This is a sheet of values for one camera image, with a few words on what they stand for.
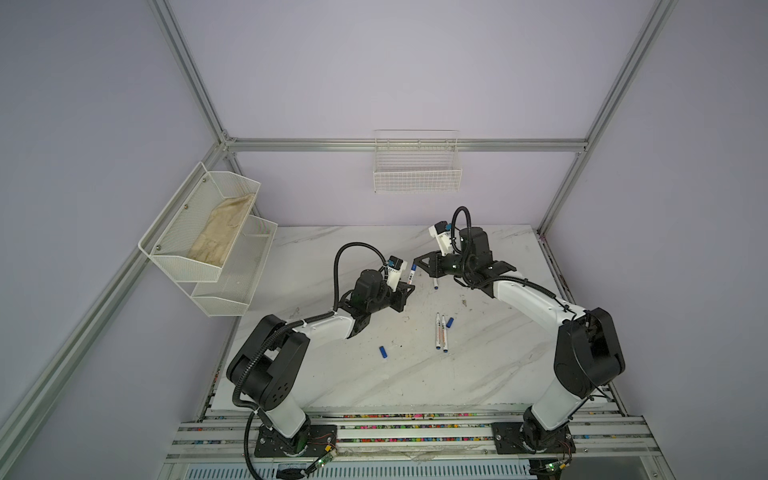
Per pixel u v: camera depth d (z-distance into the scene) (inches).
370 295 27.6
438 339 35.6
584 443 29.3
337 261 27.6
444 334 36.2
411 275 33.7
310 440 28.7
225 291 35.3
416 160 37.2
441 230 30.1
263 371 17.9
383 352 34.7
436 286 40.9
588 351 18.5
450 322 37.4
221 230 31.7
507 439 29.0
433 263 29.5
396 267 30.2
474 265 27.0
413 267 33.2
